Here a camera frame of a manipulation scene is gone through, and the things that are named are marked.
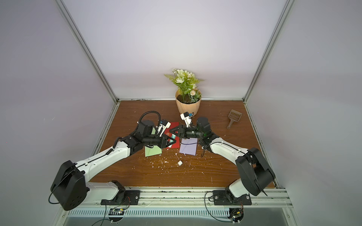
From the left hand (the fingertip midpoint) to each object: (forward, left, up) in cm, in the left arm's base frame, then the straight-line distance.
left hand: (175, 140), depth 76 cm
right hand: (+5, +2, +6) cm, 8 cm away
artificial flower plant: (+37, -6, +12) cm, 39 cm away
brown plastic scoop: (+32, -44, -18) cm, 57 cm away
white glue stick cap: (-6, -2, -17) cm, 18 cm away
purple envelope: (+5, -7, -17) cm, 19 cm away
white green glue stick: (+2, +1, +2) cm, 3 cm away
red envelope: (+3, +4, +5) cm, 7 cm away
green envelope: (+2, +15, -19) cm, 24 cm away
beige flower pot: (+29, -8, -1) cm, 30 cm away
